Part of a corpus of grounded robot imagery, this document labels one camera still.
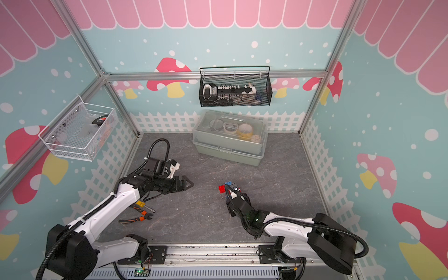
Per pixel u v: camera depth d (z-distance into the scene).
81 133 0.77
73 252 0.39
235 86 0.92
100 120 0.78
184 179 0.73
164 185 0.69
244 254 0.76
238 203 0.62
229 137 0.91
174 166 0.77
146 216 0.85
